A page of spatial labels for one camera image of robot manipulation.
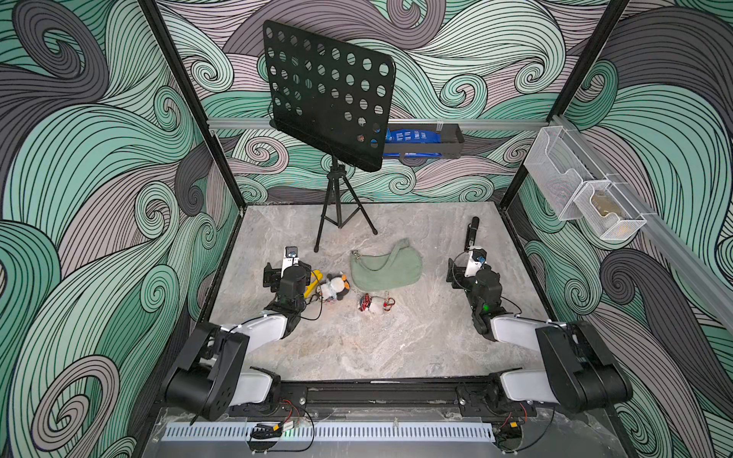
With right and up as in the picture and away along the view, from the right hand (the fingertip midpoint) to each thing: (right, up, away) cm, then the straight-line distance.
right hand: (467, 260), depth 89 cm
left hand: (-59, 0, -2) cm, 59 cm away
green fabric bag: (-20, -3, +11) cm, 23 cm away
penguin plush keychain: (-42, -9, 0) cm, 43 cm away
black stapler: (+10, +8, +21) cm, 25 cm away
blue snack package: (-20, +41, +3) cm, 46 cm away
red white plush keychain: (-33, -13, -2) cm, 35 cm away
